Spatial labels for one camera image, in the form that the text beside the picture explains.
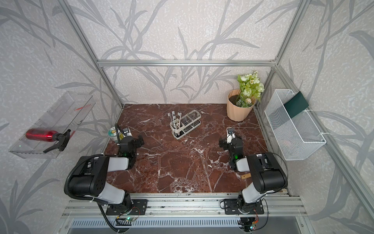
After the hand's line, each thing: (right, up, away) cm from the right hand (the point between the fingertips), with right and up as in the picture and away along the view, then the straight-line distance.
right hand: (228, 134), depth 94 cm
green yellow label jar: (-76, 0, -1) cm, 76 cm away
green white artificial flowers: (+13, +30, -3) cm, 33 cm away
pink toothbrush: (-32, +13, -3) cm, 34 cm away
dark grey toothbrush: (-39, +12, -1) cm, 41 cm away
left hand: (-63, -1, -1) cm, 63 cm away
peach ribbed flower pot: (+6, +14, +7) cm, 17 cm away
